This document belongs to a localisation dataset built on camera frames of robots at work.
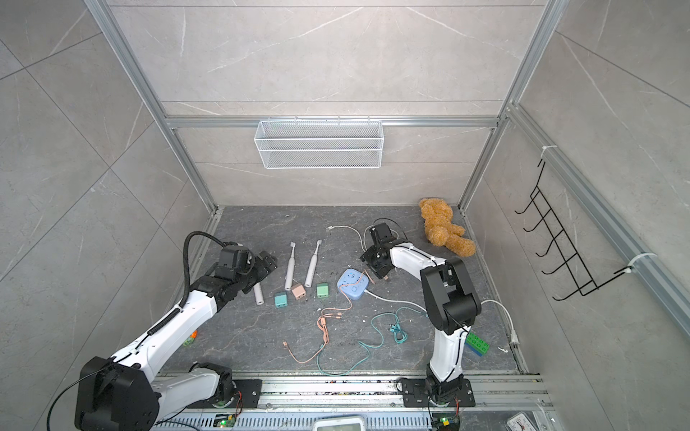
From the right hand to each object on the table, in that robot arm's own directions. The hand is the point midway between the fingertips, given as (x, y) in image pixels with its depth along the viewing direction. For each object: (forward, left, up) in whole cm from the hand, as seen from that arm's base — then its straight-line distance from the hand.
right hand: (368, 263), depth 98 cm
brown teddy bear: (+18, -29, +5) cm, 35 cm away
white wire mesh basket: (+37, +18, +27) cm, 49 cm away
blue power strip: (-8, +6, -1) cm, 10 cm away
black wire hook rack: (-7, -49, +28) cm, 57 cm away
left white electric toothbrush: (-11, +39, -1) cm, 41 cm away
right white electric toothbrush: (-1, +21, -1) cm, 21 cm away
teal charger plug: (-13, +31, -2) cm, 34 cm away
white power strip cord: (-17, -18, -4) cm, 25 cm away
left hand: (-6, +32, +12) cm, 35 cm away
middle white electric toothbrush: (-1, +29, -1) cm, 29 cm away
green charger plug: (-10, +17, -2) cm, 19 cm away
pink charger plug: (-10, +25, -2) cm, 27 cm away
